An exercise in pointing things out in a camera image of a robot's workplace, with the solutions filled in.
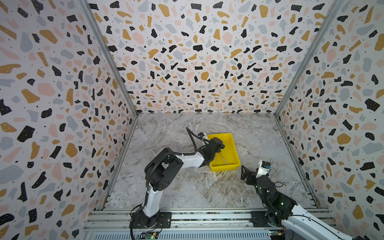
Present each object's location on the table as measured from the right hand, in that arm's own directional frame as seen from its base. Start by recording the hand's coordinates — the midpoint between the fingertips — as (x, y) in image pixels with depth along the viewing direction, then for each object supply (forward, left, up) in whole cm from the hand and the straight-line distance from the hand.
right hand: (247, 166), depth 82 cm
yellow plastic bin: (+13, +7, -11) cm, 19 cm away
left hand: (+17, +14, 0) cm, 22 cm away
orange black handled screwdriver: (+8, +12, -7) cm, 16 cm away
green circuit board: (-31, +49, -11) cm, 59 cm away
